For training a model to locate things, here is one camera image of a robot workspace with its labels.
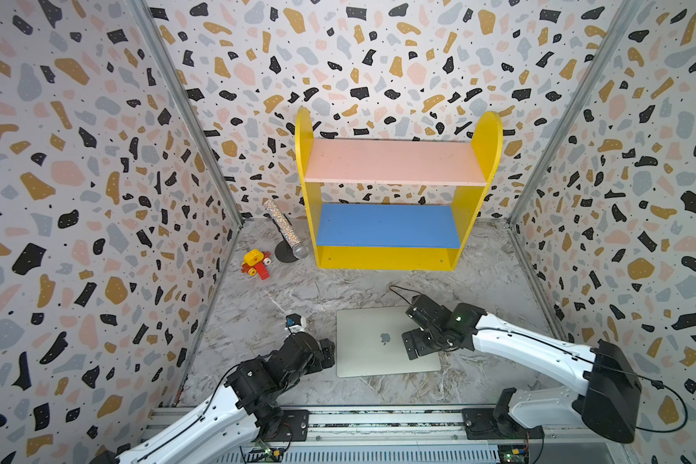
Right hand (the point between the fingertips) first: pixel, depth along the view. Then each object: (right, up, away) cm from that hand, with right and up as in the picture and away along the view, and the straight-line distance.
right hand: (418, 344), depth 80 cm
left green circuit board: (-39, -24, -9) cm, 47 cm away
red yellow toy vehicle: (-54, +22, +23) cm, 63 cm away
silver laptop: (-13, -2, +8) cm, 16 cm away
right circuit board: (+22, -24, -9) cm, 34 cm away
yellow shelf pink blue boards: (-3, +45, +41) cm, 61 cm away
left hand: (-25, -1, -3) cm, 25 cm away
